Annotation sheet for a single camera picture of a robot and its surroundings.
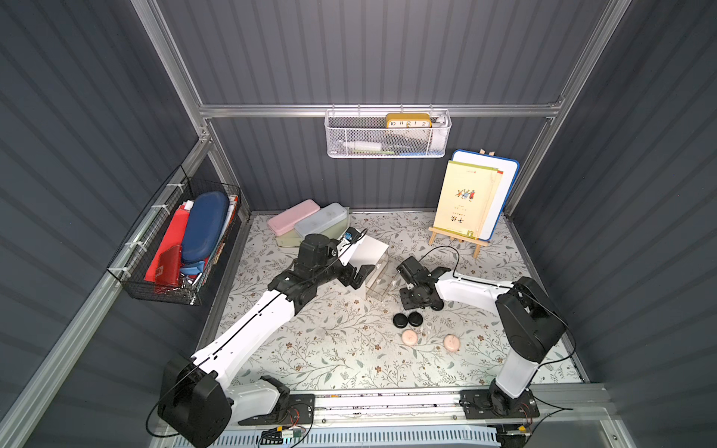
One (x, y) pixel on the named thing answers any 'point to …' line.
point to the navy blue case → (204, 226)
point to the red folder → (165, 266)
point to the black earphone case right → (437, 304)
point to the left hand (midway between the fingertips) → (362, 256)
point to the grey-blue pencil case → (327, 217)
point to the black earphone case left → (400, 320)
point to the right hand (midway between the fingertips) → (413, 297)
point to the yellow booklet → (466, 194)
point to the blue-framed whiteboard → (509, 167)
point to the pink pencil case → (291, 217)
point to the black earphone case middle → (415, 318)
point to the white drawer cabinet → (371, 251)
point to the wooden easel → (433, 231)
